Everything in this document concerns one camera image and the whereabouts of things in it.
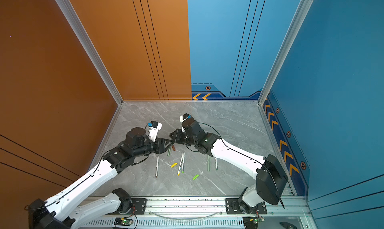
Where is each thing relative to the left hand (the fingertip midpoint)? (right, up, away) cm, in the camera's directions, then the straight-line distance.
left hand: (172, 141), depth 73 cm
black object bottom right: (+54, -38, -4) cm, 66 cm away
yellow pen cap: (-1, -17, +14) cm, 22 cm away
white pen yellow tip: (+2, -20, +11) cm, 23 cm away
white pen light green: (+4, -18, +12) cm, 22 cm away
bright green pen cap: (+11, -22, +10) cm, 27 cm away
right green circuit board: (+41, -37, -3) cm, 55 cm away
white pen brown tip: (-11, -18, +13) cm, 25 cm away
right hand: (-2, +2, +1) cm, 3 cm away
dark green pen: (-1, -4, -5) cm, 7 cm away
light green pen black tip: (+19, -16, +14) cm, 28 cm away
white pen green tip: (+23, -18, +12) cm, 32 cm away
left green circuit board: (-23, -38, -2) cm, 45 cm away
